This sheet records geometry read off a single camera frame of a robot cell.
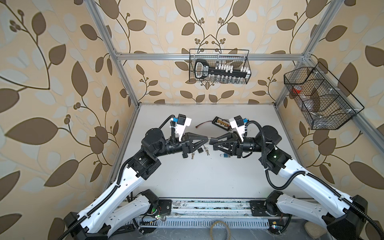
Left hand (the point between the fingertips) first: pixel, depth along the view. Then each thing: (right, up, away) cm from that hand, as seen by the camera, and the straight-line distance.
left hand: (207, 141), depth 54 cm
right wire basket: (+59, +16, +19) cm, 64 cm away
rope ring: (+7, -42, +18) cm, 46 cm away
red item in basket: (+55, +25, +33) cm, 69 cm away
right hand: (+3, -2, +2) cm, 4 cm away
